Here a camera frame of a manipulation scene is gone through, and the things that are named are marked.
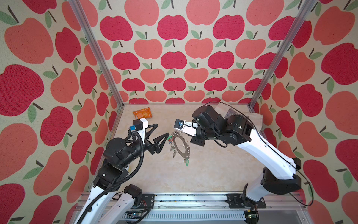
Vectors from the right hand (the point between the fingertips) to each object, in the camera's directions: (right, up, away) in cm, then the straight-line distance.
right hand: (191, 128), depth 62 cm
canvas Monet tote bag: (+32, +11, +46) cm, 57 cm away
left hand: (-12, -1, -5) cm, 13 cm away
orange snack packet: (-33, +8, +49) cm, 60 cm away
